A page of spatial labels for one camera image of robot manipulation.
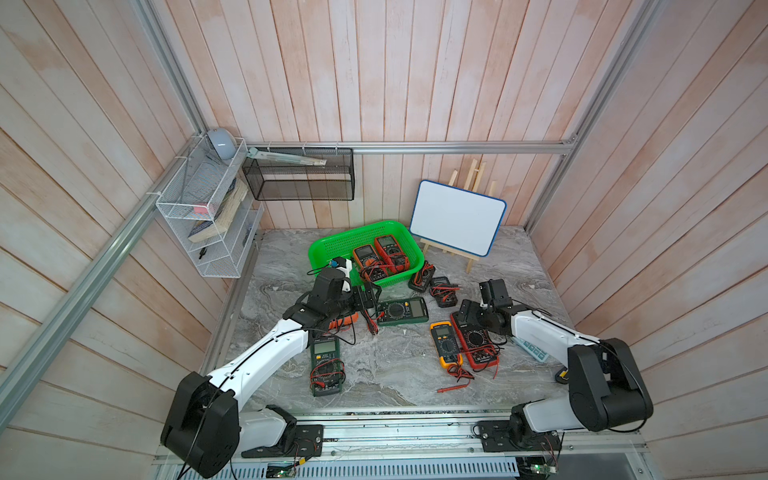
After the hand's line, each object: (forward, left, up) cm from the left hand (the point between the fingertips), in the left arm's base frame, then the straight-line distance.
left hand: (369, 296), depth 82 cm
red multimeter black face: (-9, -32, -12) cm, 35 cm away
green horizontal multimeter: (+3, -10, -14) cm, 18 cm away
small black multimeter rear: (+15, -17, -13) cm, 26 cm away
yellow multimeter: (-9, -23, -13) cm, 27 cm away
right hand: (+2, -33, -14) cm, 36 cm away
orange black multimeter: (+21, 0, -11) cm, 23 cm away
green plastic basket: (+26, +17, -10) cm, 33 cm away
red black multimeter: (+27, -7, -10) cm, 29 cm away
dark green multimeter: (-16, +12, -12) cm, 23 cm away
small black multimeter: (+9, -25, -13) cm, 29 cm away
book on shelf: (+11, +43, +15) cm, 47 cm away
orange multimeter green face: (-2, +8, -12) cm, 14 cm away
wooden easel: (+36, -33, +16) cm, 51 cm away
